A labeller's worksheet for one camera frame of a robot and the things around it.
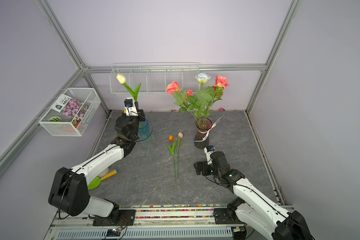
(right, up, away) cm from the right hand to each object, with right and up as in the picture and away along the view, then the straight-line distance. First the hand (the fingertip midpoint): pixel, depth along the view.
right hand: (200, 162), depth 83 cm
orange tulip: (-18, +5, +15) cm, 24 cm away
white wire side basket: (-66, +20, -11) cm, 70 cm away
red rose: (-6, +39, -4) cm, 39 cm away
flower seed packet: (-67, +30, -9) cm, 74 cm away
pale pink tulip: (-12, +13, +21) cm, 27 cm away
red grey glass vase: (+2, +22, +6) cm, 23 cm away
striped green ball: (-71, +24, -12) cm, 76 cm away
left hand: (-34, +33, -6) cm, 48 cm away
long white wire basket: (-30, +53, +16) cm, 63 cm away
